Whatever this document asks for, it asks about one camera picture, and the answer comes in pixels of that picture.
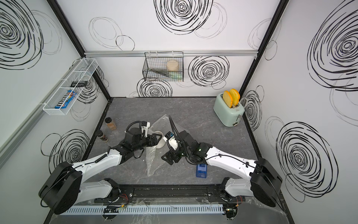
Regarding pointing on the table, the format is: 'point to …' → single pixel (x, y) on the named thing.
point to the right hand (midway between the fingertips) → (167, 152)
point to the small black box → (80, 84)
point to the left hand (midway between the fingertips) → (159, 136)
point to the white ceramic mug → (161, 143)
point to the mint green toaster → (229, 116)
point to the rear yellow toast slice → (235, 95)
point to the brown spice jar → (110, 124)
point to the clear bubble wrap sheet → (165, 125)
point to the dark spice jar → (99, 134)
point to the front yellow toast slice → (227, 98)
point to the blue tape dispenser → (201, 171)
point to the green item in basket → (175, 75)
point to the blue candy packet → (65, 101)
